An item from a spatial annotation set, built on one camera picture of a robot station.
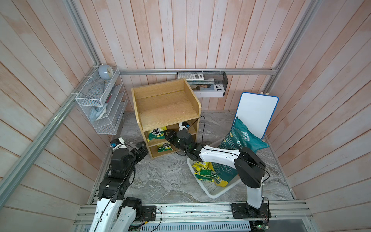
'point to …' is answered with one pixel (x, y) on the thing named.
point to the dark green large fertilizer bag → (232, 141)
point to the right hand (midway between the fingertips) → (163, 133)
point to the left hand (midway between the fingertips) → (140, 148)
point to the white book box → (207, 89)
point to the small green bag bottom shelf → (164, 147)
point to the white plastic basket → (209, 187)
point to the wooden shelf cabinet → (160, 107)
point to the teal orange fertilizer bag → (252, 143)
